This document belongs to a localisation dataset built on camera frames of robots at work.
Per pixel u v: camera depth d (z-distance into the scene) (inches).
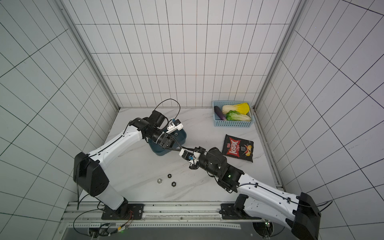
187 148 22.8
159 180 32.7
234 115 40.8
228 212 28.1
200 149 24.0
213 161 20.2
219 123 40.8
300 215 15.5
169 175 33.4
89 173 16.9
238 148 37.5
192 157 21.5
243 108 42.3
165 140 23.9
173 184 32.0
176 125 26.3
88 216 28.3
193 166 23.7
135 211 28.7
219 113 44.5
